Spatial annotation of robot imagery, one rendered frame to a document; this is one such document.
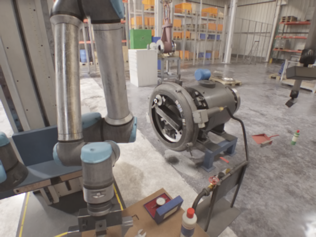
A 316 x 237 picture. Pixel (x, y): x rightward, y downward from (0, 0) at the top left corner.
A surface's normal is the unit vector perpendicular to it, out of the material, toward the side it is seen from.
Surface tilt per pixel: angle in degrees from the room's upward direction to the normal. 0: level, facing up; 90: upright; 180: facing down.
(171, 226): 0
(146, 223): 0
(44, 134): 90
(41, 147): 90
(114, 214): 66
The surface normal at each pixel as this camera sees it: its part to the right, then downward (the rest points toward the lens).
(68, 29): 0.56, 0.04
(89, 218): 0.33, 0.00
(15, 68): 0.46, 0.38
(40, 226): 0.00, -0.90
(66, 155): 0.04, 0.06
